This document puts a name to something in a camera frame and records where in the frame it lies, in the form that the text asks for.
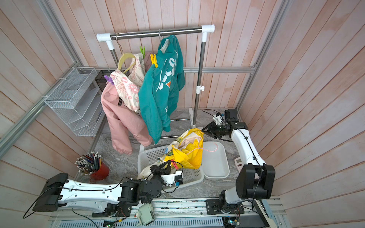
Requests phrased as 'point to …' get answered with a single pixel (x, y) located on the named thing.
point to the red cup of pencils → (91, 163)
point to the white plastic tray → (215, 165)
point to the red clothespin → (174, 164)
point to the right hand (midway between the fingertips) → (203, 130)
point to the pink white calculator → (239, 164)
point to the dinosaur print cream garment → (144, 171)
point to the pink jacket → (124, 123)
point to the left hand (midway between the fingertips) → (167, 161)
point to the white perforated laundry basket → (149, 155)
